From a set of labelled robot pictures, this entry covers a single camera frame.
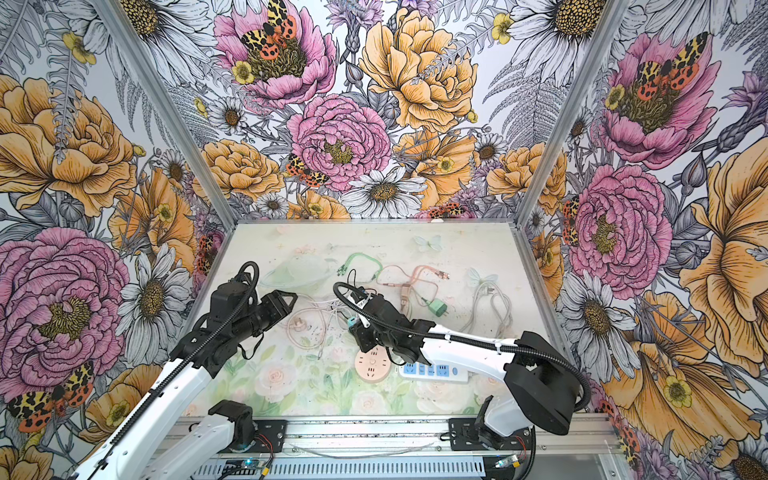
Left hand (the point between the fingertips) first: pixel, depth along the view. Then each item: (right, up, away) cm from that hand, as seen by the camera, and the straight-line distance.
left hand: (291, 309), depth 79 cm
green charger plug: (+40, -3, +16) cm, 43 cm away
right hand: (+17, -7, +3) cm, 19 cm away
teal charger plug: (+15, -4, +2) cm, 16 cm away
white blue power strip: (+39, -17, +4) cm, 43 cm away
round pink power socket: (+21, -16, +5) cm, 27 cm away
